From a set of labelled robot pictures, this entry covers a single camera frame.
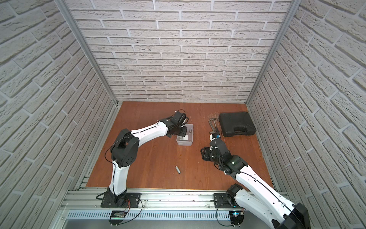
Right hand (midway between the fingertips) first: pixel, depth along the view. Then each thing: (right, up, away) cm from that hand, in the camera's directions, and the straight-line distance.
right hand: (204, 150), depth 79 cm
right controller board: (+15, -32, -8) cm, 37 cm away
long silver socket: (-16, -12, +4) cm, 20 cm away
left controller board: (-45, -30, -9) cm, 55 cm away
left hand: (-10, +10, +16) cm, 21 cm away
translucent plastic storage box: (-9, +3, +18) cm, 21 cm away
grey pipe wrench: (+9, +8, +22) cm, 25 cm away
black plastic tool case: (+28, +15, +22) cm, 38 cm away
